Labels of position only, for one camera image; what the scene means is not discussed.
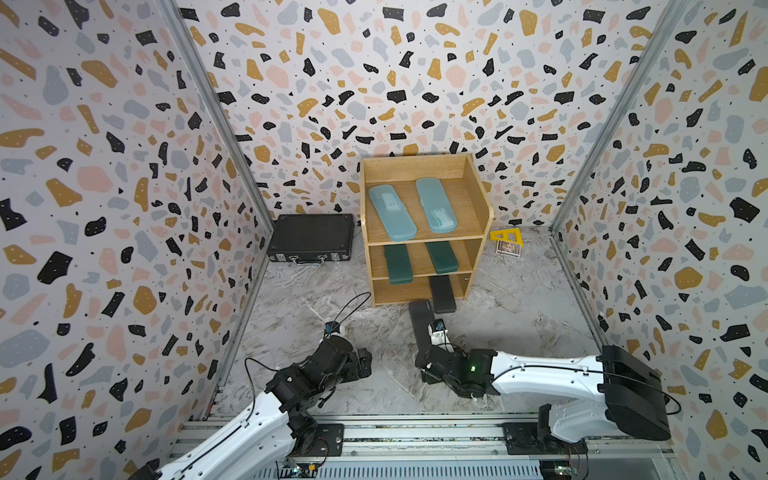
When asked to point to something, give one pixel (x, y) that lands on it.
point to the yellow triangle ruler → (513, 236)
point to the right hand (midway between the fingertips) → (426, 361)
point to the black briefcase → (308, 239)
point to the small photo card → (508, 248)
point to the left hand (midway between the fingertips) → (363, 359)
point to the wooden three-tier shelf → (425, 216)
